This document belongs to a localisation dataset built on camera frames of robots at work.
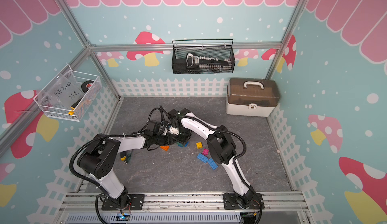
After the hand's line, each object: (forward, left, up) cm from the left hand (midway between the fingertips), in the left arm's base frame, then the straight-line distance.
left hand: (177, 142), depth 92 cm
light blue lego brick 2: (-13, -22, -1) cm, 25 cm away
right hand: (0, -5, +2) cm, 6 cm away
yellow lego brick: (-1, -14, -1) cm, 14 cm away
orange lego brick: (-3, +6, -1) cm, 7 cm away
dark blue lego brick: (-1, -6, 0) cm, 6 cm away
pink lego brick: (-5, -18, -1) cm, 18 cm away
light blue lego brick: (-9, -16, -1) cm, 18 cm away
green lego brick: (-1, -1, +1) cm, 2 cm away
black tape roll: (+17, +47, +31) cm, 58 cm away
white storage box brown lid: (+22, -46, +18) cm, 54 cm away
